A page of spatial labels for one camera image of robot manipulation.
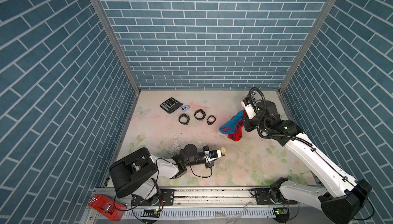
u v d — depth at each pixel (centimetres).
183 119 102
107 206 65
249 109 65
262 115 55
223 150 74
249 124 66
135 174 44
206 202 74
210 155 63
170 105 109
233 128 84
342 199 38
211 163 69
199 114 105
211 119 103
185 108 108
